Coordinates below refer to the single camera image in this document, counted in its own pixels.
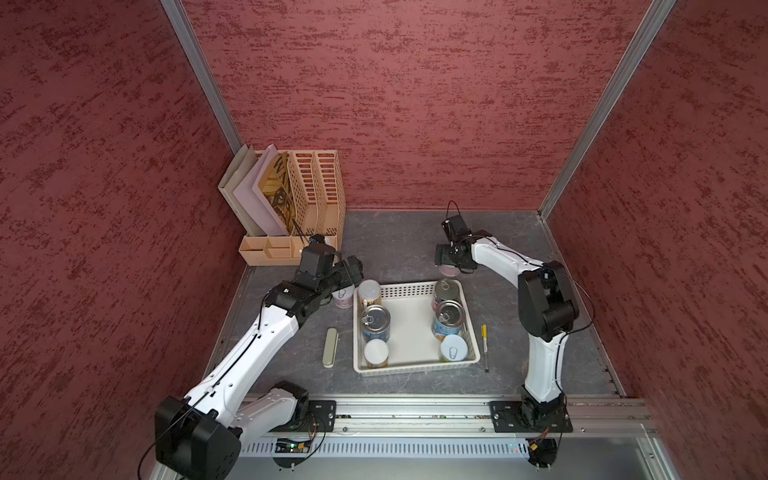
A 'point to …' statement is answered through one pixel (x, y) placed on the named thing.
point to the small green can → (453, 348)
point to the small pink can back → (449, 270)
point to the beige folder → (239, 167)
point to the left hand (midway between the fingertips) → (347, 274)
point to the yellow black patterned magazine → (277, 187)
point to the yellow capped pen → (485, 345)
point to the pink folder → (249, 195)
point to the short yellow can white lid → (376, 352)
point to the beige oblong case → (330, 349)
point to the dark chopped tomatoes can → (447, 290)
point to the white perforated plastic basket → (412, 344)
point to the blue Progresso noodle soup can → (449, 320)
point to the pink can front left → (344, 297)
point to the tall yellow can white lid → (370, 291)
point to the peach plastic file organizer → (320, 209)
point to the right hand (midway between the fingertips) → (452, 262)
